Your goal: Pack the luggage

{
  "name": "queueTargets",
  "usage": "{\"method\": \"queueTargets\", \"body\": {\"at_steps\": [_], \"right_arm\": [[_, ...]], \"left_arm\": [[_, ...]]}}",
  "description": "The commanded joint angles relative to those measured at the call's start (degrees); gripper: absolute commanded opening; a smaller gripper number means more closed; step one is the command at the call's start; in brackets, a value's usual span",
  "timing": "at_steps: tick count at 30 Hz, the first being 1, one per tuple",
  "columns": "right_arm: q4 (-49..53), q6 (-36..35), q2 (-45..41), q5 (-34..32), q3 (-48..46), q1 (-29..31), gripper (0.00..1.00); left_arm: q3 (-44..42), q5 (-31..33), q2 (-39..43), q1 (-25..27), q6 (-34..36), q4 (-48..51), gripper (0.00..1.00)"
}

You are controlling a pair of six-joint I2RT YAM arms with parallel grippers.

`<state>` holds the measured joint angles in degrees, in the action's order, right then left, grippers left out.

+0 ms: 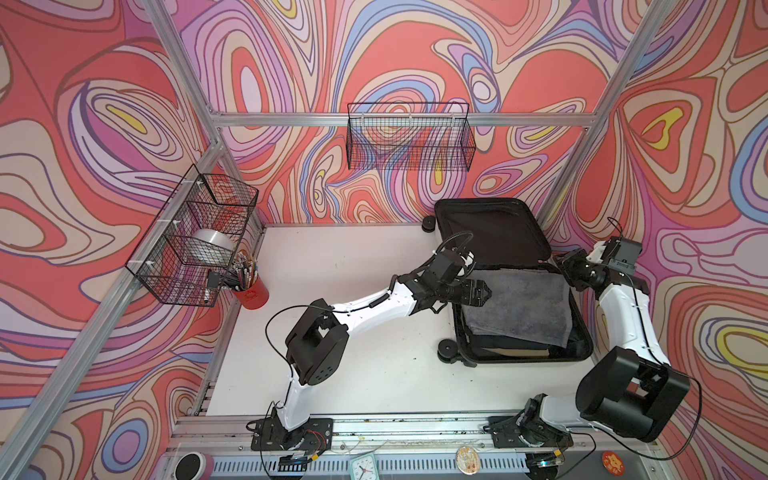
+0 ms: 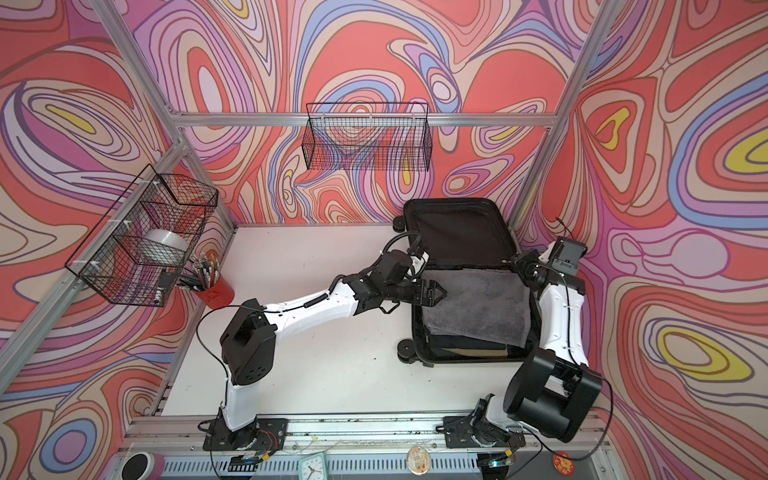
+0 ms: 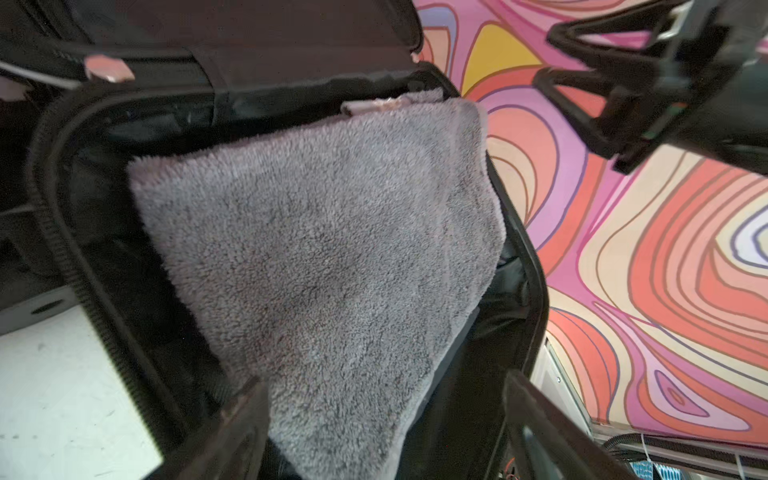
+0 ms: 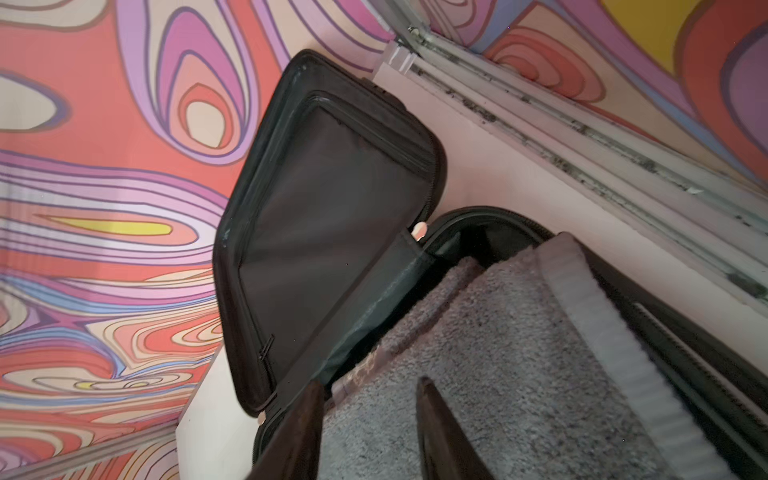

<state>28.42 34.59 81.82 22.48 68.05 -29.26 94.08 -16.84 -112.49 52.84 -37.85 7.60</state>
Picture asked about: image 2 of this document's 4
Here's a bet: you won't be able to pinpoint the grey towel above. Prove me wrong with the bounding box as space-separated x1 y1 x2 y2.
422 269 531 347

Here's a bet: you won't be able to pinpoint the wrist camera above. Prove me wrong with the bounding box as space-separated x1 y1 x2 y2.
374 250 413 284
547 237 587 276

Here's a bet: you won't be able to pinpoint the khaki shorts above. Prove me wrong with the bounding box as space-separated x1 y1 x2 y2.
447 348 509 361

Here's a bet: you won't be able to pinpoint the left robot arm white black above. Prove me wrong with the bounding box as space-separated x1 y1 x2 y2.
209 273 447 450

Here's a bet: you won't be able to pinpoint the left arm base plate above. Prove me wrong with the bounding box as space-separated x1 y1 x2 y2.
197 417 288 453

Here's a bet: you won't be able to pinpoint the red pen cup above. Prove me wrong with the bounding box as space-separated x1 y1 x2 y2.
178 254 235 310

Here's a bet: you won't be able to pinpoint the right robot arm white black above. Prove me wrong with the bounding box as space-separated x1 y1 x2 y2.
470 237 603 447

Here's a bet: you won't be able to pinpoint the black wire basket on back wall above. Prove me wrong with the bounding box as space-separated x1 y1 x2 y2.
301 101 433 172

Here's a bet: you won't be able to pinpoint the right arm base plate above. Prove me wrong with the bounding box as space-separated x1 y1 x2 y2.
435 414 526 451

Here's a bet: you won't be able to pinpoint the black wire basket on left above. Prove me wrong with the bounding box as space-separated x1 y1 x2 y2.
65 166 219 308

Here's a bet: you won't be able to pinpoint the red round sticker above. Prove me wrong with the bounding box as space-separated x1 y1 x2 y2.
553 452 575 477

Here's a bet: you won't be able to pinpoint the black t-shirt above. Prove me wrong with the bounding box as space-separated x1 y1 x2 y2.
428 334 508 352

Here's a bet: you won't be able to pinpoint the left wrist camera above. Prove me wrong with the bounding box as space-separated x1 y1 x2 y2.
374 250 413 284

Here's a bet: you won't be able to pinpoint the pink cylinder black top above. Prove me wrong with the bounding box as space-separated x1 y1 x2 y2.
118 451 165 480

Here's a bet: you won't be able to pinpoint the small white clock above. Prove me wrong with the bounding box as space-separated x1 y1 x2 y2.
298 452 328 480

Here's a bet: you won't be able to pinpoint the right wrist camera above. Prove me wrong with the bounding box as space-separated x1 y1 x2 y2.
547 237 587 276

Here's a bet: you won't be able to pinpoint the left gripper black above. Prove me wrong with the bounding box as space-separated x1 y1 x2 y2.
381 279 450 309

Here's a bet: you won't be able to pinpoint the round food badge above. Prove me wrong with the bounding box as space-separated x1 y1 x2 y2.
406 446 431 476

